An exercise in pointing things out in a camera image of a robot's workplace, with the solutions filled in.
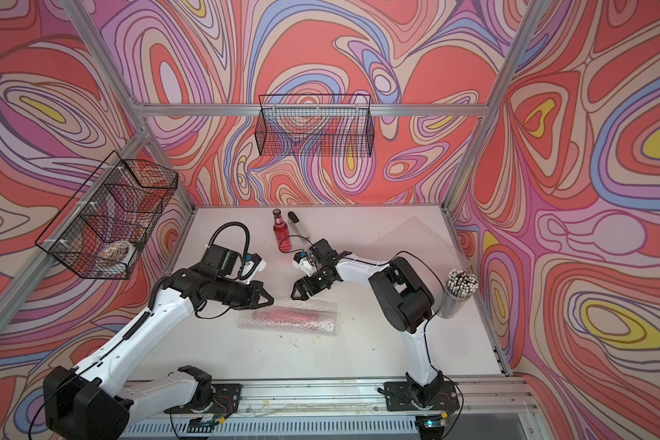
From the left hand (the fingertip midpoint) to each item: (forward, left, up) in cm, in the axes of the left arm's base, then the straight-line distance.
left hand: (275, 302), depth 74 cm
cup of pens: (+4, -51, +2) cm, 52 cm away
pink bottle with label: (0, -1, -11) cm, 11 cm away
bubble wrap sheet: (+35, -48, -16) cm, 62 cm away
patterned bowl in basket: (+9, +41, +11) cm, 44 cm away
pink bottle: (+30, +3, -6) cm, 31 cm away
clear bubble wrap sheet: (+1, +11, -12) cm, 16 cm away
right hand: (+9, -6, -16) cm, 19 cm away
